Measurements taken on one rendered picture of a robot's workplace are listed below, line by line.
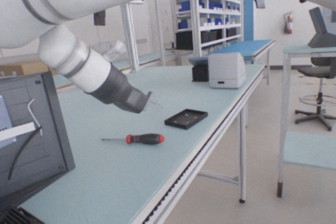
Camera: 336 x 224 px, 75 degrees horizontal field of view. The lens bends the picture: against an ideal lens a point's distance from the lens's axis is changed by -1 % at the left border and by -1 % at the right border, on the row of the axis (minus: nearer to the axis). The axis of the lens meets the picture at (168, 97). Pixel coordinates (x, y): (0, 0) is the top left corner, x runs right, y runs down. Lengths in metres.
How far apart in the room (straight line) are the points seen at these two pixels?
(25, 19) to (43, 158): 0.27
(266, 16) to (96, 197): 6.47
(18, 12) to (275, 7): 6.49
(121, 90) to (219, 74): 0.59
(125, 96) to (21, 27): 0.22
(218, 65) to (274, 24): 5.75
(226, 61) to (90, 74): 0.64
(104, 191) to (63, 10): 0.29
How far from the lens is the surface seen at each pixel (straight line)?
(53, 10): 0.30
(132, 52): 1.67
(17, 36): 0.36
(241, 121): 1.52
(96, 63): 0.42
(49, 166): 0.51
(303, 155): 1.91
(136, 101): 0.47
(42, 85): 0.46
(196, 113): 0.70
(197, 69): 1.13
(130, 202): 0.39
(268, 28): 6.68
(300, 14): 6.63
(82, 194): 0.44
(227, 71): 0.95
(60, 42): 0.39
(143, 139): 0.53
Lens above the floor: 1.25
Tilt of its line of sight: 16 degrees down
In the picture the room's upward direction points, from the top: 6 degrees counter-clockwise
